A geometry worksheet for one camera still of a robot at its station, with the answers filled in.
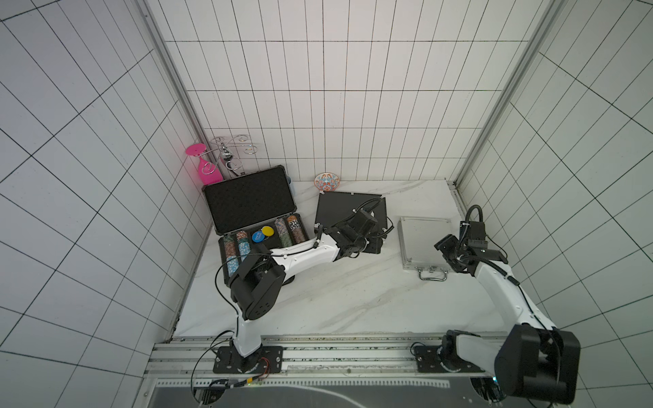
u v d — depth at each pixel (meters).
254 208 1.00
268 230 0.98
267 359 0.72
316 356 0.75
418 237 0.95
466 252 0.61
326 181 1.18
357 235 0.66
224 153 0.92
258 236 0.95
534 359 0.40
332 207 1.04
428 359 0.73
